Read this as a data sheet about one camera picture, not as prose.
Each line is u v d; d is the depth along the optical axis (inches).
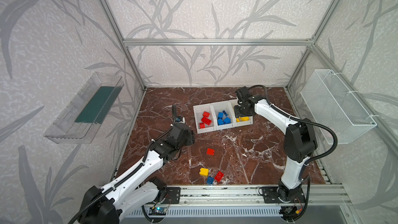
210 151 34.1
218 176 31.1
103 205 15.8
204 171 31.2
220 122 38.7
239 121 38.8
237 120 38.8
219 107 41.2
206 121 39.6
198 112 40.2
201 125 36.9
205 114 40.4
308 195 28.4
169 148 22.4
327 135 28.7
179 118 28.4
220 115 40.4
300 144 19.3
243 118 38.8
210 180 30.5
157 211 27.9
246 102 26.6
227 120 39.0
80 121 24.8
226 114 40.1
